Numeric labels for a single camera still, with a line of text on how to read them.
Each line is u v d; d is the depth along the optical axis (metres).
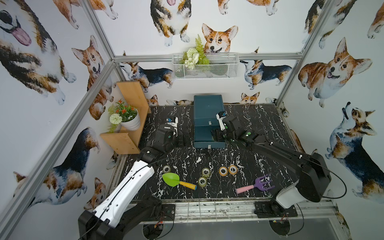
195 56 0.79
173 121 0.65
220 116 0.74
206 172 0.87
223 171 0.88
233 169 0.88
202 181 0.84
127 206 0.44
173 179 0.84
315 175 0.43
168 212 0.74
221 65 0.93
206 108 0.90
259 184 0.83
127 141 0.82
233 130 0.62
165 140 0.54
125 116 0.92
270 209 0.68
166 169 0.88
